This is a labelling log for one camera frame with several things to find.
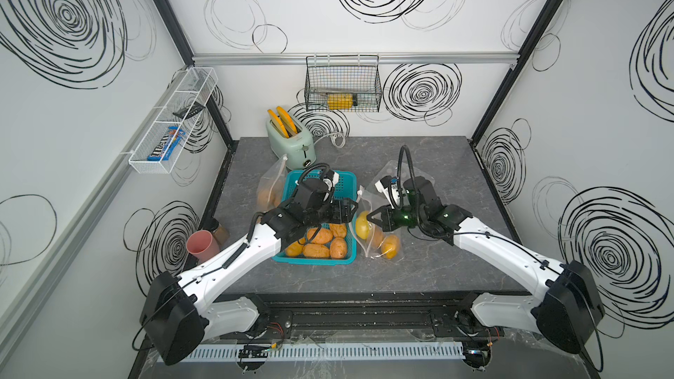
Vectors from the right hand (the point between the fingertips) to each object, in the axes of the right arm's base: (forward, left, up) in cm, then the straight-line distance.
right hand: (370, 217), depth 76 cm
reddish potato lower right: (-5, +10, -11) cm, 16 cm away
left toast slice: (+37, +34, +4) cm, 50 cm away
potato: (0, +15, -13) cm, 20 cm away
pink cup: (-7, +51, -7) cm, 52 cm away
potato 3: (-6, +17, -12) cm, 21 cm away
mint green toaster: (+30, +26, -4) cm, 40 cm away
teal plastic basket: (+19, +8, -17) cm, 27 cm away
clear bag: (-6, -1, -4) cm, 7 cm away
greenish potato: (0, +2, -4) cm, 5 cm away
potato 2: (-6, +24, -12) cm, 27 cm away
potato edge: (+2, +10, -14) cm, 17 cm away
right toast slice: (+40, +31, +2) cm, 51 cm away
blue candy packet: (+10, +57, +19) cm, 61 cm away
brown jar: (-2, +47, -10) cm, 48 cm away
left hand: (+2, +6, +2) cm, 7 cm away
